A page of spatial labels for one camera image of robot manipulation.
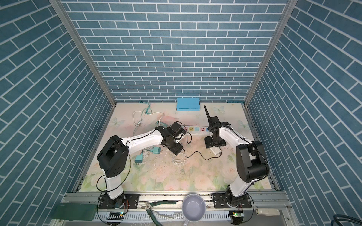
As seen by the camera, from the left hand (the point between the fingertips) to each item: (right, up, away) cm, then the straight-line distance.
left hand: (179, 149), depth 89 cm
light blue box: (+7, +31, +30) cm, 44 cm away
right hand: (+23, +2, +3) cm, 23 cm away
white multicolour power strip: (+12, +11, +11) cm, 19 cm away
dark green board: (-55, -29, -16) cm, 64 cm away
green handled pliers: (-15, -25, -18) cm, 35 cm away
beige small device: (+45, -26, -21) cm, 56 cm away
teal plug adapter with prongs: (-15, -1, +1) cm, 15 cm away
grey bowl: (+8, -26, -18) cm, 33 cm away
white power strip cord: (-24, +24, +24) cm, 41 cm away
